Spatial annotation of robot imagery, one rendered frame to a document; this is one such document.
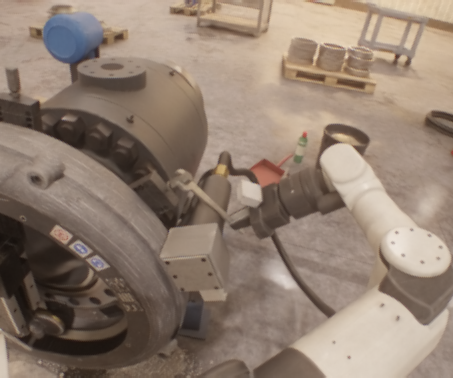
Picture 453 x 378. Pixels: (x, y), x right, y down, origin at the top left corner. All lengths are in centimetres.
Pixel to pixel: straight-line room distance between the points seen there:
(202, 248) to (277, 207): 17
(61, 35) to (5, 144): 73
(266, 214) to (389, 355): 38
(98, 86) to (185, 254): 62
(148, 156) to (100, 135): 13
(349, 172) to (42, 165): 49
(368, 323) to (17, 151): 56
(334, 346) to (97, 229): 40
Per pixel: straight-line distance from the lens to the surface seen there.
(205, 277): 63
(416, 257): 41
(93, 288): 95
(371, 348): 35
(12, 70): 66
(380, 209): 53
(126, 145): 87
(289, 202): 63
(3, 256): 67
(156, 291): 66
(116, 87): 103
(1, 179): 61
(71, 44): 128
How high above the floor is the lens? 126
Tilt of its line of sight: 37 degrees down
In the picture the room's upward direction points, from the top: 9 degrees clockwise
